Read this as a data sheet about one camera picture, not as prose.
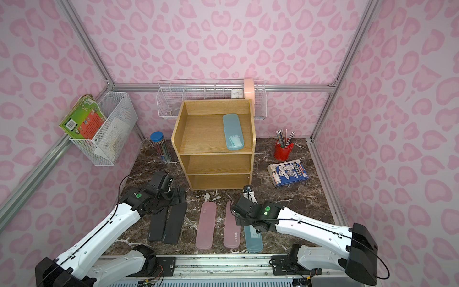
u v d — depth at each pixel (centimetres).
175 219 85
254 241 78
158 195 59
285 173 100
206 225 84
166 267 73
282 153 106
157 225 83
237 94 92
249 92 83
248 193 66
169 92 93
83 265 40
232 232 81
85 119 72
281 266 73
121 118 91
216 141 75
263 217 52
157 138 95
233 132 78
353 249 39
